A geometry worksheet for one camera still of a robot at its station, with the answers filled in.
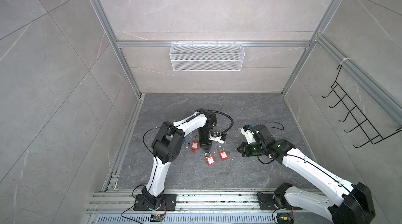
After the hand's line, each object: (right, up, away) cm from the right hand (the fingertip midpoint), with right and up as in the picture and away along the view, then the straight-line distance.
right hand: (237, 147), depth 80 cm
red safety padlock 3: (-23, -1, +10) cm, 25 cm away
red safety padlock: (-7, -6, +8) cm, 12 cm away
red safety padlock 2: (-14, -8, +6) cm, 17 cm away
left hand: (-16, -1, +10) cm, 19 cm away
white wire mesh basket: (-15, +54, +21) cm, 60 cm away
